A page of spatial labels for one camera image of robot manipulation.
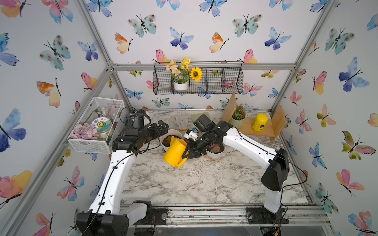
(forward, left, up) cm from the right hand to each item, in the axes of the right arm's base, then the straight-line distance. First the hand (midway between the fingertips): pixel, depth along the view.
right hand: (184, 157), depth 69 cm
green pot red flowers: (+31, -30, -5) cm, 43 cm away
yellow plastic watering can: (+3, +6, -3) cm, 7 cm away
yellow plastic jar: (+31, -44, -9) cm, 55 cm away
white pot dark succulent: (+19, +15, -16) cm, 29 cm away
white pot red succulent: (+12, -17, -15) cm, 25 cm away
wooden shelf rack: (+32, -55, -14) cm, 65 cm away
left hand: (+14, +12, +5) cm, 18 cm away
